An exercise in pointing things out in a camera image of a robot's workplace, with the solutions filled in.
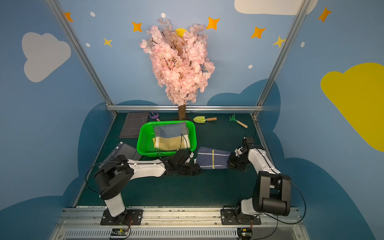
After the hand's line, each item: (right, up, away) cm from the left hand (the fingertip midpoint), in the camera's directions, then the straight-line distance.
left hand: (199, 170), depth 87 cm
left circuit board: (-40, -26, -15) cm, 50 cm away
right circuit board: (+22, -28, -14) cm, 38 cm away
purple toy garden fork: (-34, +34, +33) cm, 58 cm away
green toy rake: (+29, +32, +32) cm, 54 cm away
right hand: (+18, +3, +1) cm, 19 cm away
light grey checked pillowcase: (-46, +9, +12) cm, 49 cm away
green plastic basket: (-36, +12, +14) cm, 41 cm away
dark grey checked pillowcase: (-51, +28, +27) cm, 64 cm away
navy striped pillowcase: (+9, +5, +8) cm, 13 cm away
